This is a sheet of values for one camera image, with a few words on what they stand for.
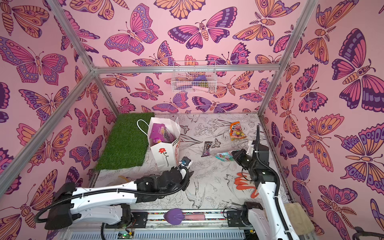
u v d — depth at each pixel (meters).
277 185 0.50
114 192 0.47
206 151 0.95
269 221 0.44
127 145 1.02
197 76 0.95
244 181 0.84
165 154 0.81
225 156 0.82
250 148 0.71
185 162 0.61
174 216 0.74
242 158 0.68
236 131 1.03
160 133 0.81
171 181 0.51
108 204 0.46
